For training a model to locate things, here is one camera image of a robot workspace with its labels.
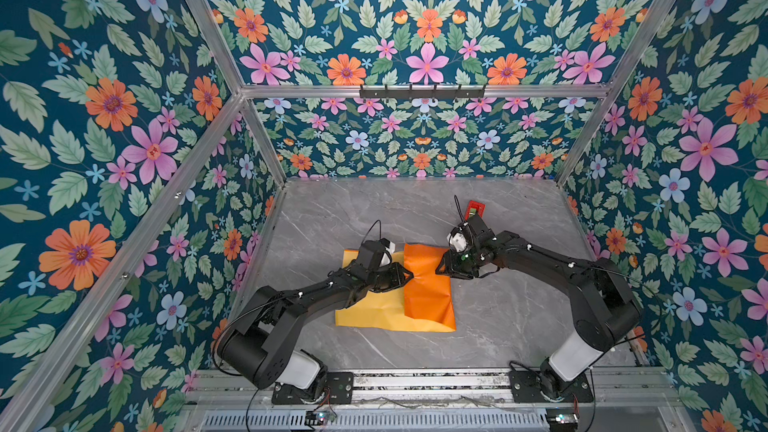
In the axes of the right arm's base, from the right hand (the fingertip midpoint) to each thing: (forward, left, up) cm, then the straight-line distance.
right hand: (440, 269), depth 87 cm
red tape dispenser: (+24, -14, 0) cm, 28 cm away
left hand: (-2, +7, +2) cm, 8 cm away
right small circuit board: (-36, -27, -8) cm, 46 cm away
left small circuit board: (-35, +31, -7) cm, 47 cm away
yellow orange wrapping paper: (-10, +5, +1) cm, 11 cm away
